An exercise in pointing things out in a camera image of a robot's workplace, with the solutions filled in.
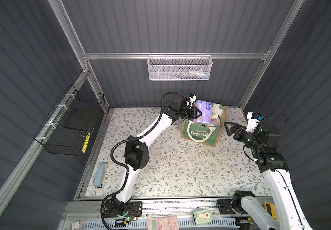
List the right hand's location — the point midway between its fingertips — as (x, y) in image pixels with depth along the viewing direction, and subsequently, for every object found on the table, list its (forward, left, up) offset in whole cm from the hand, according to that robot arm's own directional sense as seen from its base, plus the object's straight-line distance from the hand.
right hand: (233, 125), depth 69 cm
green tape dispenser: (-35, +16, -24) cm, 46 cm away
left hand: (+12, +11, -6) cm, 17 cm away
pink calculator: (-38, +34, -29) cm, 58 cm away
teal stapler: (-16, +71, -26) cm, 77 cm away
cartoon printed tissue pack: (+21, 0, -15) cm, 25 cm away
